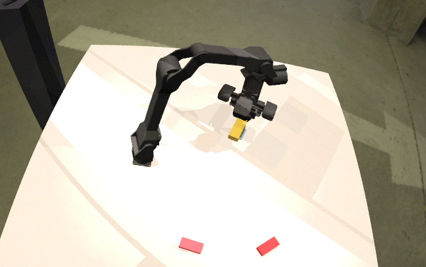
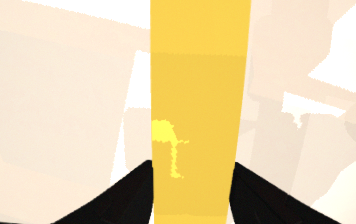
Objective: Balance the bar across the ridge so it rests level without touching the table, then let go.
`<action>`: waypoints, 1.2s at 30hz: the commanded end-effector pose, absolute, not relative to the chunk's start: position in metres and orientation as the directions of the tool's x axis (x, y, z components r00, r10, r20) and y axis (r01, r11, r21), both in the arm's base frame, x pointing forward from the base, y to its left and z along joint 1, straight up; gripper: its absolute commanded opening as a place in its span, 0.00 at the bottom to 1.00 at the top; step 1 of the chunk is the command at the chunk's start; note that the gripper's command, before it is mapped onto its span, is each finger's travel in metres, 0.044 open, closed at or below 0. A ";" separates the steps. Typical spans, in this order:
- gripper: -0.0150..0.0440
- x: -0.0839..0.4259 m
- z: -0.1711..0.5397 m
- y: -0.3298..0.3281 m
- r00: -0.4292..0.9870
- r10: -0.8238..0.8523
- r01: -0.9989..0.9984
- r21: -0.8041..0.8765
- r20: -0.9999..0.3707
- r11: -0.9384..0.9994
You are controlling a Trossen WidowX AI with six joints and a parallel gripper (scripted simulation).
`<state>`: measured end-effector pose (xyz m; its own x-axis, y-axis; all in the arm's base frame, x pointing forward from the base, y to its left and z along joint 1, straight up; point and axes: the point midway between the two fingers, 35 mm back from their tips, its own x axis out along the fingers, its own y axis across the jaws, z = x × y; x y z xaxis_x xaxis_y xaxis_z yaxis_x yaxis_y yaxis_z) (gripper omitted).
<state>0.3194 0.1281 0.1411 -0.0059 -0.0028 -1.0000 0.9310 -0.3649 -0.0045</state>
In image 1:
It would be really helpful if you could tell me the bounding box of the yellow bar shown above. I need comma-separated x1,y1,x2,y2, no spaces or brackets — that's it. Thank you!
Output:
228,118,247,142

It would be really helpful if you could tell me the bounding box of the red rectangular block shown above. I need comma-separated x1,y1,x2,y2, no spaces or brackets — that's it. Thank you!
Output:
256,237,279,256

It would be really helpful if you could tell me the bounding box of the pink rectangular block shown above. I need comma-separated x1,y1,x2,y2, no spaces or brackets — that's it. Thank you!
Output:
178,237,203,254

